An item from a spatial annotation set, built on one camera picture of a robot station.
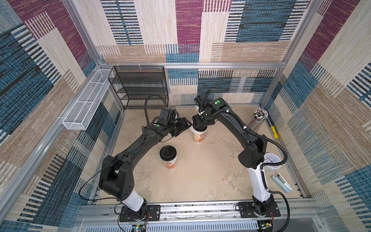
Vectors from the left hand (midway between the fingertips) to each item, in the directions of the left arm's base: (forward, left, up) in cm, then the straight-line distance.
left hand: (190, 126), depth 83 cm
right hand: (+2, -8, -3) cm, 8 cm away
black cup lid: (-16, +12, -2) cm, 20 cm away
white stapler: (-25, -50, -19) cm, 59 cm away
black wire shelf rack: (+40, +39, +1) cm, 56 cm away
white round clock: (-12, -50, -18) cm, 54 cm away
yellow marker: (+10, -63, -23) cm, 68 cm away
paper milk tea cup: (-18, +11, -12) cm, 24 cm away
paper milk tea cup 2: (-1, -5, -9) cm, 10 cm away
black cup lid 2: (-1, -5, 0) cm, 5 cm away
